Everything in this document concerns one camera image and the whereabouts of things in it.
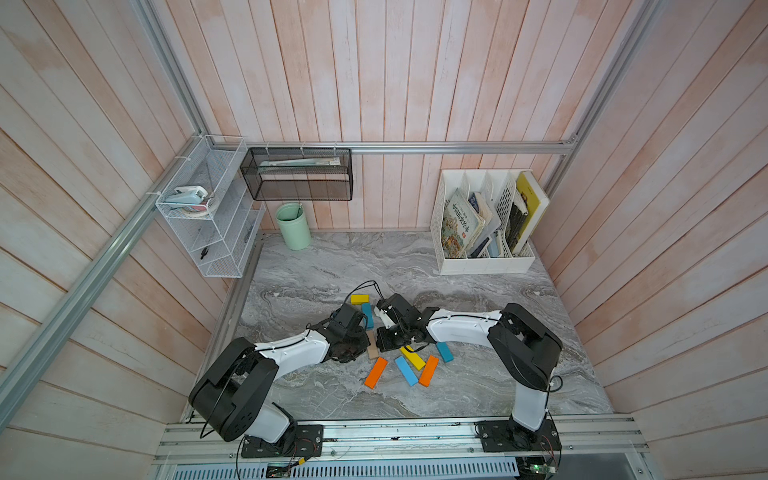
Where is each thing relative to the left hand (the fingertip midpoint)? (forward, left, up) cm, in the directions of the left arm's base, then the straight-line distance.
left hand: (367, 349), depth 89 cm
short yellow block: (+17, +3, 0) cm, 18 cm away
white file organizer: (+53, -48, +20) cm, 74 cm away
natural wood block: (-2, -2, +3) cm, 4 cm away
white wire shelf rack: (+17, +39, +29) cm, 51 cm away
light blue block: (-6, -11, 0) cm, 13 cm away
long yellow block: (-4, -15, +1) cm, 15 cm away
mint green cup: (+42, +28, +14) cm, 52 cm away
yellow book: (+47, -52, +27) cm, 75 cm away
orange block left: (-7, -3, +1) cm, 8 cm away
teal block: (+14, 0, -1) cm, 14 cm away
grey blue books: (+35, -44, +8) cm, 57 cm away
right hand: (+2, -2, 0) cm, 3 cm away
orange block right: (-6, -18, 0) cm, 19 cm away
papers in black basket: (+46, +11, +35) cm, 59 cm away
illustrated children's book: (+38, -32, +15) cm, 52 cm away
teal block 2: (-1, -23, +1) cm, 24 cm away
